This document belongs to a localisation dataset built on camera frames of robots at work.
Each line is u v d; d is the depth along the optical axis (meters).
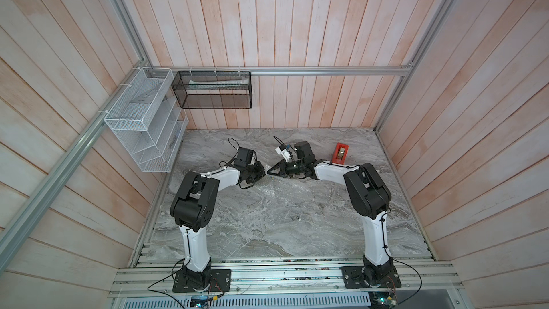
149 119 0.73
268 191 0.90
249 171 0.86
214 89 1.04
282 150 0.92
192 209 0.52
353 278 0.73
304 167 0.81
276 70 0.96
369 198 0.56
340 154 1.02
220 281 0.74
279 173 0.88
